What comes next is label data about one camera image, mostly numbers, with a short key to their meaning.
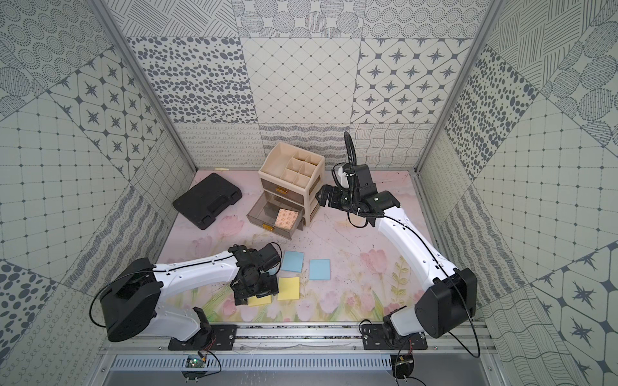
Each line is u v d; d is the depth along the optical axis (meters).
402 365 0.72
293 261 0.91
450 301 0.40
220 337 0.74
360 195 0.59
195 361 0.71
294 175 0.86
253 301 0.81
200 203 1.02
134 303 0.42
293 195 0.86
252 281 0.70
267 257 0.68
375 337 0.73
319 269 0.89
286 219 0.91
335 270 0.89
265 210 0.99
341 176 0.71
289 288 0.84
